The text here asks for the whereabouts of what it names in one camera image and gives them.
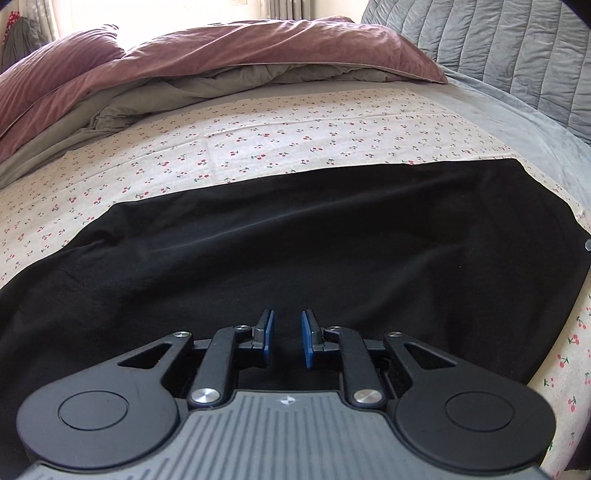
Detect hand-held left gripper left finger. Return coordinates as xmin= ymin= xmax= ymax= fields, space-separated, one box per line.
xmin=104 ymin=308 xmax=276 ymax=409

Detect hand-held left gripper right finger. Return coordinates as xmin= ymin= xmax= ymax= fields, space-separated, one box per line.
xmin=300 ymin=309 xmax=467 ymax=409

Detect black pants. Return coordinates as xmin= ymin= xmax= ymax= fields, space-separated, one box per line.
xmin=0 ymin=157 xmax=591 ymax=402

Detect cherry print bed sheet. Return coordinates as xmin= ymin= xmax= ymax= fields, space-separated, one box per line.
xmin=0 ymin=85 xmax=591 ymax=480

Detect pink and grey duvet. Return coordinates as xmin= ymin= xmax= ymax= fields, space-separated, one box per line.
xmin=0 ymin=16 xmax=448 ymax=190

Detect grey patterned curtain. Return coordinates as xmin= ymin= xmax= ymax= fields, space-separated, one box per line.
xmin=268 ymin=0 xmax=315 ymax=21
xmin=25 ymin=0 xmax=63 ymax=47

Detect window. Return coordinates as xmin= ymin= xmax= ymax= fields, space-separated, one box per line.
xmin=55 ymin=0 xmax=273 ymax=42

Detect pink pillow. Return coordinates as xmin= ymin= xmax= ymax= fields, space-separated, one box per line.
xmin=0 ymin=28 xmax=125 ymax=107

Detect grey quilted headboard cover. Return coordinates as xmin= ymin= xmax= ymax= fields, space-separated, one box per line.
xmin=360 ymin=0 xmax=591 ymax=144

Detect hanging dark grey clothes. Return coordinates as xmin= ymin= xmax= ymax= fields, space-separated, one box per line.
xmin=0 ymin=18 xmax=38 ymax=70

